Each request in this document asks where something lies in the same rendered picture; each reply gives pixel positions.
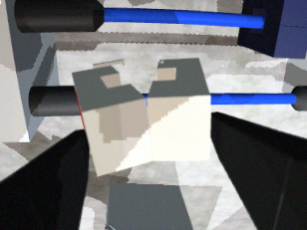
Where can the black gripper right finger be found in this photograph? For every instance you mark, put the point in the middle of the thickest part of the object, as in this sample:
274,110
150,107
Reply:
268,169

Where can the dark navy block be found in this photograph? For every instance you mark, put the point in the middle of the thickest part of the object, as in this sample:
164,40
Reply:
285,28

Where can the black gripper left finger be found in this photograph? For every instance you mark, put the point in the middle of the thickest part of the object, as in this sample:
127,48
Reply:
48,192

